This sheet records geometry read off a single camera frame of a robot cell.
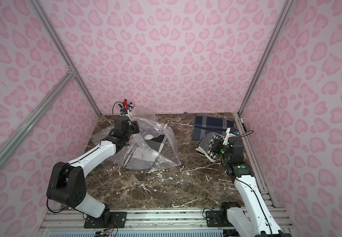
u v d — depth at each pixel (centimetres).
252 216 44
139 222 73
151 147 79
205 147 80
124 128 68
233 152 57
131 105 109
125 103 105
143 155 79
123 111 76
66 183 44
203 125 107
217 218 73
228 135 69
